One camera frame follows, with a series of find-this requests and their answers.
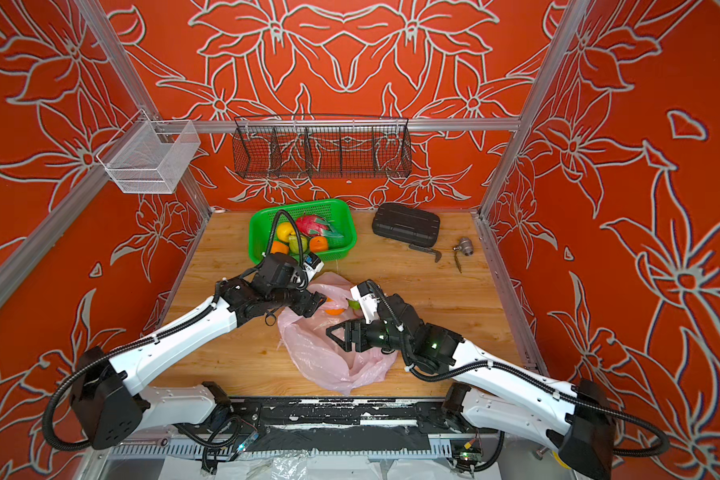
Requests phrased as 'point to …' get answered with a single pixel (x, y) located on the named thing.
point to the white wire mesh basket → (150, 156)
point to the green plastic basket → (264, 222)
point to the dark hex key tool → (427, 250)
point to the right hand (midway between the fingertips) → (330, 333)
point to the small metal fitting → (465, 245)
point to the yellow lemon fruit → (284, 230)
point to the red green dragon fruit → (316, 226)
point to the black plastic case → (406, 224)
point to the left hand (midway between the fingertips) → (316, 288)
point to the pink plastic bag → (320, 356)
